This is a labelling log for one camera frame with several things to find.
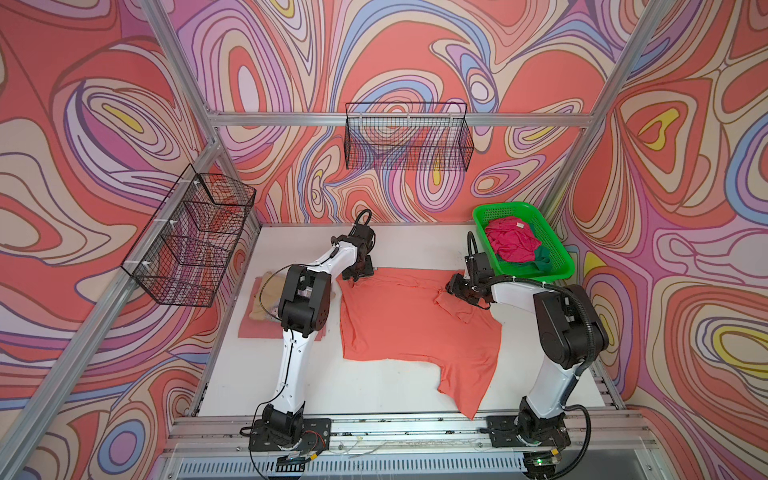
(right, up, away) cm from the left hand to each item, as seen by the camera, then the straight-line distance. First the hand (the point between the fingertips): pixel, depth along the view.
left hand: (365, 269), depth 106 cm
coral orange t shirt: (+13, -14, -10) cm, 21 cm away
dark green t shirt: (+62, +3, -4) cm, 62 cm away
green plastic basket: (+67, +1, -5) cm, 68 cm away
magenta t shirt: (+53, +11, +1) cm, 55 cm away
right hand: (+31, -8, -5) cm, 32 cm away
